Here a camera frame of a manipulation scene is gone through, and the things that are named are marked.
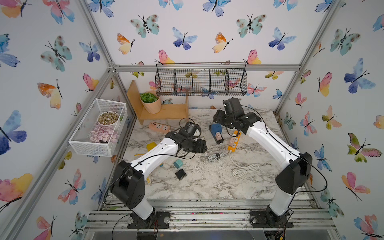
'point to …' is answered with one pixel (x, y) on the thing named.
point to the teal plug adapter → (178, 163)
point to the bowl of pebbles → (108, 118)
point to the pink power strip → (159, 127)
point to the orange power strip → (237, 140)
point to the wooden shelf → (167, 111)
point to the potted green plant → (151, 101)
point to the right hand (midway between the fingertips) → (219, 116)
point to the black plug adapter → (180, 174)
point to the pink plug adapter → (218, 136)
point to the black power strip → (219, 141)
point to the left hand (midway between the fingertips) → (204, 147)
